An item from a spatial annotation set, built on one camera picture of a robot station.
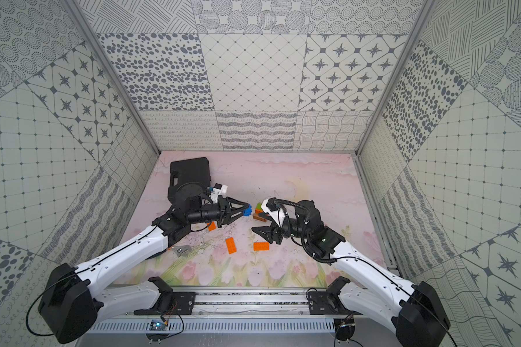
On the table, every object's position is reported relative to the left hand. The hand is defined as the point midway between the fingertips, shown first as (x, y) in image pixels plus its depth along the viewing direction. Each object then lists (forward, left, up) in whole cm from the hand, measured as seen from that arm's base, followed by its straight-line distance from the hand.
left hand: (251, 213), depth 68 cm
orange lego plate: (0, +10, -27) cm, 29 cm away
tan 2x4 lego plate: (+11, +1, -22) cm, 24 cm away
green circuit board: (-28, +32, -28) cm, 50 cm away
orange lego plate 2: (0, -2, -27) cm, 27 cm away
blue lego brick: (+2, +2, -3) cm, 4 cm away
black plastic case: (+37, +38, -23) cm, 58 cm away
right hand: (0, -2, -6) cm, 7 cm away
